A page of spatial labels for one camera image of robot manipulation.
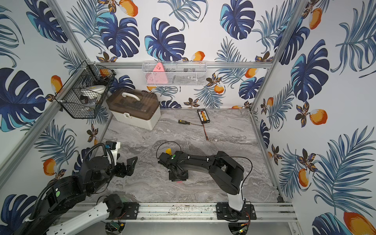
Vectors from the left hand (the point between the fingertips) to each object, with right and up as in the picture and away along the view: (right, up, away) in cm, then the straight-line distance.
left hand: (128, 155), depth 64 cm
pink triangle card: (+8, +43, +25) cm, 50 cm away
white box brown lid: (-9, +25, +31) cm, 40 cm away
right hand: (+20, -18, +20) cm, 33 cm away
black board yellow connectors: (+38, +20, +50) cm, 66 cm away
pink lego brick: (+21, -19, +19) cm, 35 cm away
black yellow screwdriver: (+23, +15, +46) cm, 53 cm away
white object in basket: (-25, +32, +16) cm, 44 cm away
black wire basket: (-32, +29, +18) cm, 47 cm away
